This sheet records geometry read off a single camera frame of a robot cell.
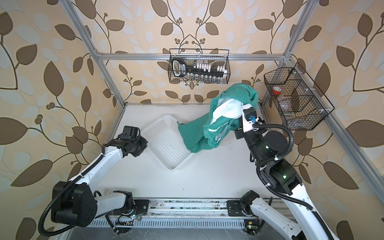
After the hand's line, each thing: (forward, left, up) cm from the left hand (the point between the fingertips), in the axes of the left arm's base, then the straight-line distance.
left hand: (148, 142), depth 86 cm
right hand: (-5, -46, +35) cm, 58 cm away
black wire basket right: (+11, -80, +23) cm, 84 cm away
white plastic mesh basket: (+9, -6, -11) cm, 16 cm away
